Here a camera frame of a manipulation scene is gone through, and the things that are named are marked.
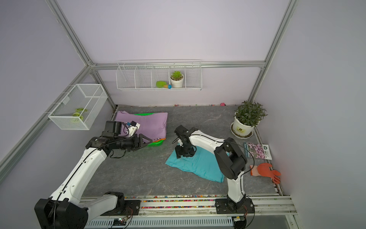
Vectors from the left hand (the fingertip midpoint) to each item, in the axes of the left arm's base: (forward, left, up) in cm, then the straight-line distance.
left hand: (149, 143), depth 73 cm
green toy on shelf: (+45, -5, +3) cm, 45 cm away
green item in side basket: (+18, +37, +9) cm, 42 cm away
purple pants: (+20, +2, -11) cm, 23 cm away
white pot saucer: (+14, -59, -22) cm, 64 cm away
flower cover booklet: (+1, -67, -21) cm, 70 cm away
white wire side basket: (+37, +41, +2) cm, 55 cm away
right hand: (+1, -16, -18) cm, 24 cm away
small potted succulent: (+40, -16, +11) cm, 44 cm away
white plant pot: (+15, -58, -14) cm, 61 cm away
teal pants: (-3, -30, -23) cm, 38 cm away
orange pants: (+9, -3, -12) cm, 15 cm away
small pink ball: (+48, -54, -23) cm, 76 cm away
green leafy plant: (+17, -60, -1) cm, 63 cm away
